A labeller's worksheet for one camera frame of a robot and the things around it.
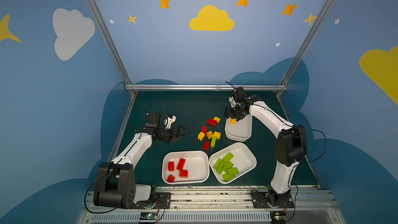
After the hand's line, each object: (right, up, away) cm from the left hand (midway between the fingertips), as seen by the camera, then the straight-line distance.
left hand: (184, 134), depth 83 cm
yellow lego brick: (+31, +5, +21) cm, 38 cm away
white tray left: (+1, -19, +2) cm, 19 cm away
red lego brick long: (-2, -17, +1) cm, 17 cm away
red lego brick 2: (+17, +5, +19) cm, 26 cm away
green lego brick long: (+19, -17, +3) cm, 25 cm away
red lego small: (+11, +1, +14) cm, 18 cm away
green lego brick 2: (+26, -21, -2) cm, 33 cm away
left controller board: (-15, -36, -13) cm, 41 cm away
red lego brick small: (-7, -17, -1) cm, 19 cm away
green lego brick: (+20, -18, -1) cm, 28 cm away
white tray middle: (+34, -16, +5) cm, 38 cm away
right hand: (+26, +11, +8) cm, 29 cm away
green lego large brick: (+25, -14, +4) cm, 29 cm away
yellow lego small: (+21, +6, +21) cm, 30 cm away
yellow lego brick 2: (+9, -3, +12) cm, 16 cm away
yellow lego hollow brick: (+15, -3, +12) cm, 19 cm away
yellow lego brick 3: (+20, -3, +13) cm, 24 cm away
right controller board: (+46, -37, -12) cm, 60 cm away
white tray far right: (+35, -1, +15) cm, 38 cm away
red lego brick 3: (+13, -8, +8) cm, 17 cm away
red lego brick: (0, -21, -1) cm, 21 cm away
